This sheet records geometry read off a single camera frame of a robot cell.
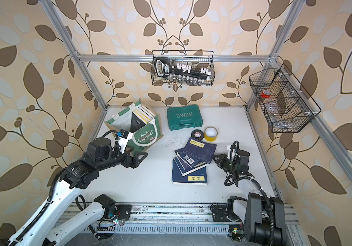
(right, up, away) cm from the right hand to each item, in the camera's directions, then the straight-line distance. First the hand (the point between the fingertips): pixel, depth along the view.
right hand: (212, 156), depth 87 cm
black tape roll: (-5, +9, +14) cm, 17 cm away
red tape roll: (+27, +35, -6) cm, 45 cm away
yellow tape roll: (+3, +12, +17) cm, 21 cm away
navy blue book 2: (-15, -7, -5) cm, 17 cm away
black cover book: (-45, +19, +4) cm, 49 cm away
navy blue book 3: (-10, -10, -4) cm, 15 cm away
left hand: (-37, +7, -19) cm, 43 cm away
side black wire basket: (+33, +28, -14) cm, 45 cm away
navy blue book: (-9, +1, +2) cm, 9 cm away
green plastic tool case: (-17, +23, +21) cm, 36 cm away
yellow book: (-41, +24, +4) cm, 47 cm away
